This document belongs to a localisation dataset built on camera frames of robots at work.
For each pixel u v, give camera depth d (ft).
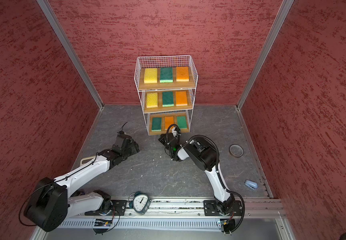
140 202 2.38
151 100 2.92
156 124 3.43
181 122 3.54
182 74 2.54
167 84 2.48
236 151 3.13
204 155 1.90
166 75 2.51
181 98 2.92
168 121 3.59
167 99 2.92
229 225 2.32
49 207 1.31
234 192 2.15
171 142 2.59
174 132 3.04
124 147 2.24
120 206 2.44
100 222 2.38
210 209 2.43
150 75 2.49
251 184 2.63
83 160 2.88
